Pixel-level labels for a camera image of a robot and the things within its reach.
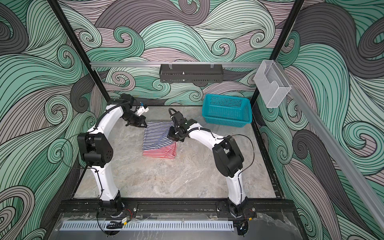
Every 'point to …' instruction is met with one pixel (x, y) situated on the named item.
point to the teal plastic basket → (227, 110)
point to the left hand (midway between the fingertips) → (146, 124)
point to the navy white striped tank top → (155, 134)
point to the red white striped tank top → (168, 151)
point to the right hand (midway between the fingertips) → (168, 137)
